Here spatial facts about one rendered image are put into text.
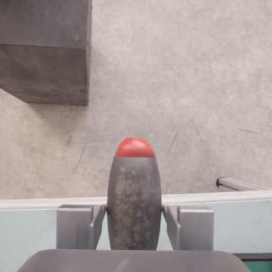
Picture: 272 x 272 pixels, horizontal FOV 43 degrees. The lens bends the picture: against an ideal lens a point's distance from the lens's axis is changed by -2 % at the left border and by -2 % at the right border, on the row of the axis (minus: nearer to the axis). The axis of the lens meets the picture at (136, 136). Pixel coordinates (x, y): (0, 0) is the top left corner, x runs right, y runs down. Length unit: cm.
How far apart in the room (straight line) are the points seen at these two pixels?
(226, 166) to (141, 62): 54
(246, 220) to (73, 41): 33
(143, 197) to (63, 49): 39
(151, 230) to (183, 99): 126
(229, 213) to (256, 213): 3
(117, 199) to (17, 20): 41
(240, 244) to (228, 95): 112
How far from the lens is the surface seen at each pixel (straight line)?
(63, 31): 53
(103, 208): 16
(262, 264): 41
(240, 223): 40
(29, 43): 53
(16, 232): 37
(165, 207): 17
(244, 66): 152
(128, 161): 16
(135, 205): 16
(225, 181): 136
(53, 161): 136
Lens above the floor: 135
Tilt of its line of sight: 82 degrees down
